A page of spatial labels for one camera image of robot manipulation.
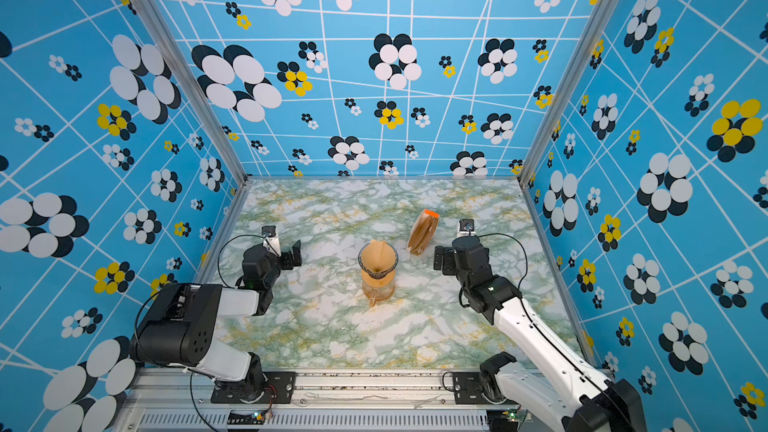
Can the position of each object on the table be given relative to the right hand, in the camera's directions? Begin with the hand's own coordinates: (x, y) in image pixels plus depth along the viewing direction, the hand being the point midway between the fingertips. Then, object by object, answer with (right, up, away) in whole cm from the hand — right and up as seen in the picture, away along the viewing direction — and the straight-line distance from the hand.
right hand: (457, 248), depth 82 cm
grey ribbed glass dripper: (-23, -7, +1) cm, 25 cm away
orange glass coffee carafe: (-22, -14, +9) cm, 28 cm away
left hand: (-52, +1, +11) cm, 53 cm away
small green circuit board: (-54, -40, -10) cm, 68 cm away
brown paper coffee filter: (-22, -3, +2) cm, 22 cm away
